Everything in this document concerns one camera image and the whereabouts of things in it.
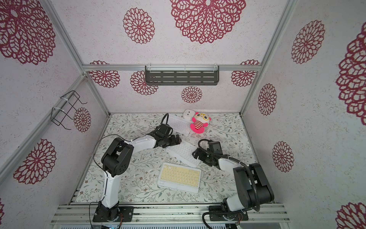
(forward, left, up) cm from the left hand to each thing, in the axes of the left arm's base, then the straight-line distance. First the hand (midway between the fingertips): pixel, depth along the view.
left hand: (177, 143), depth 100 cm
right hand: (-10, -13, +2) cm, 17 cm away
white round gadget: (+27, -9, +1) cm, 29 cm away
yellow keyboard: (-24, -2, 0) cm, 24 cm away
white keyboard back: (+18, -1, -2) cm, 18 cm away
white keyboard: (-6, -5, -1) cm, 8 cm away
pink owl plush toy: (+16, -17, +4) cm, 23 cm away
